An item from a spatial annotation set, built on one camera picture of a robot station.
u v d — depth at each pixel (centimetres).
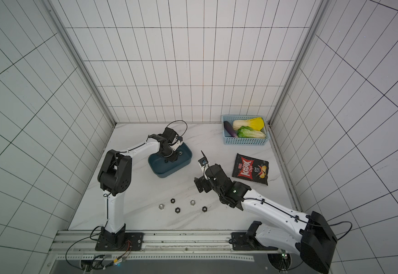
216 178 56
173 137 84
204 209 81
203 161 66
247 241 63
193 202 83
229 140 104
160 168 95
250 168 95
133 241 72
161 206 83
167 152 83
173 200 85
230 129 114
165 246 73
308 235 40
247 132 104
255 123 109
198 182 69
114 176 54
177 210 81
